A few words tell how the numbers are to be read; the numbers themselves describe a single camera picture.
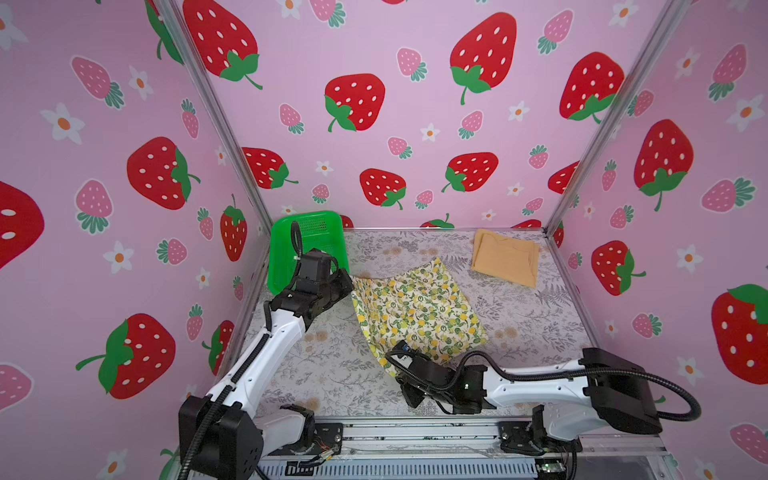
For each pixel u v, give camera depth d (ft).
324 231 3.91
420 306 3.23
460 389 1.93
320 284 2.00
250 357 1.48
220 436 1.27
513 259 3.64
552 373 1.59
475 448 2.40
